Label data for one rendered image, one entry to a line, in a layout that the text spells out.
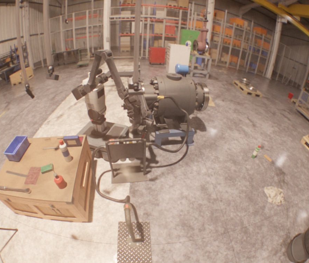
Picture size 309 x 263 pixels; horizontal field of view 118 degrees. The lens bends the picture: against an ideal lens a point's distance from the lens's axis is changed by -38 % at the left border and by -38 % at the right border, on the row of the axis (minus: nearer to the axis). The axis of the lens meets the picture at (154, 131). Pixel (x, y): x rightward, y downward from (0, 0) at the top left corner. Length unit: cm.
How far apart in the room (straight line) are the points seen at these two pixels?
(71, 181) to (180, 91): 157
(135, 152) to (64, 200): 82
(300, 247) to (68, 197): 220
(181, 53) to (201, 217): 519
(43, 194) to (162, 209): 111
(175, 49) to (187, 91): 381
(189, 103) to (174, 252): 171
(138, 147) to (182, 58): 470
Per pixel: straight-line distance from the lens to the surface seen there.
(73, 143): 155
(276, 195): 226
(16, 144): 201
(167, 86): 191
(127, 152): 151
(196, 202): 169
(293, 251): 202
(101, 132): 195
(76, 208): 129
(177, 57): 572
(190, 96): 198
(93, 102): 170
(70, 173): 134
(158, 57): 731
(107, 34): 932
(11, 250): 200
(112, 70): 128
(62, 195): 125
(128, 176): 178
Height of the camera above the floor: 144
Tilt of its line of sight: 37 degrees down
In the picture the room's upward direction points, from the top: 4 degrees clockwise
